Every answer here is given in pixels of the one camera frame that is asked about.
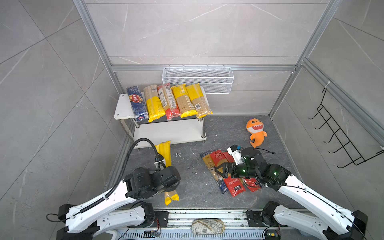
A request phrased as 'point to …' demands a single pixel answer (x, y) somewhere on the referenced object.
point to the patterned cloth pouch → (208, 226)
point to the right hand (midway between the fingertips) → (220, 168)
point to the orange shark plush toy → (255, 127)
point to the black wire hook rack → (343, 140)
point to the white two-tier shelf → (181, 129)
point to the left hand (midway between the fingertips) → (173, 178)
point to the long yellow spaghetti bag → (165, 150)
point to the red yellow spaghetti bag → (235, 185)
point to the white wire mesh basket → (214, 80)
